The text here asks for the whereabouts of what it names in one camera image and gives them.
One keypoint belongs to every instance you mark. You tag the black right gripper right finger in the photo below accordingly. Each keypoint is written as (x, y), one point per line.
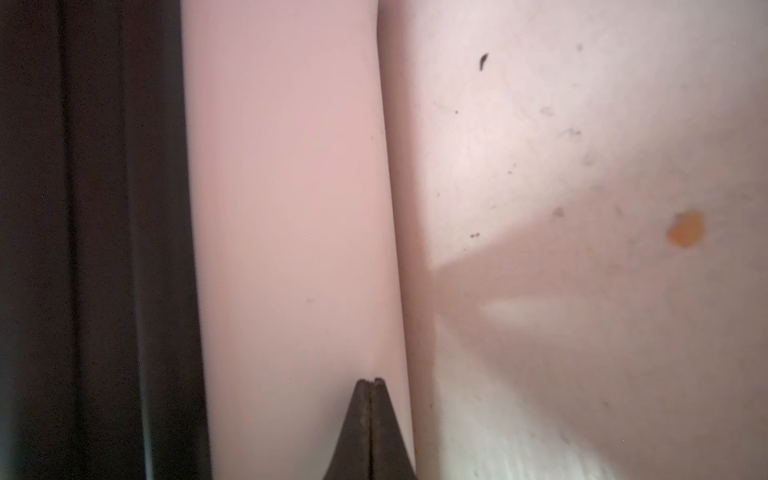
(389, 458)

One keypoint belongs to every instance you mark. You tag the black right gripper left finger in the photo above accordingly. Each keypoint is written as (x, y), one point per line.
(352, 454)

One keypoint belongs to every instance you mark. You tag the black suitcase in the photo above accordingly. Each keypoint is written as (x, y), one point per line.
(198, 255)

